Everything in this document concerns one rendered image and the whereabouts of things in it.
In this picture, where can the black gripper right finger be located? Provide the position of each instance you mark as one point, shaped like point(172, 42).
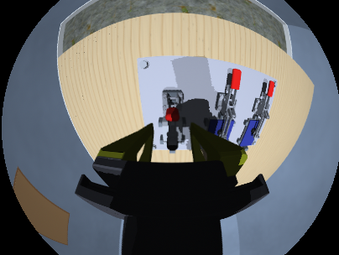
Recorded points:
point(232, 155)

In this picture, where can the blue rectangular block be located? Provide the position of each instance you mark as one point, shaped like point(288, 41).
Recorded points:
point(215, 124)
point(247, 137)

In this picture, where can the grey fixture plate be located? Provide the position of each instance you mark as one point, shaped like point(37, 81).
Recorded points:
point(200, 79)

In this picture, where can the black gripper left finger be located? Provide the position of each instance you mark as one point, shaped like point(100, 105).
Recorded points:
point(127, 148)

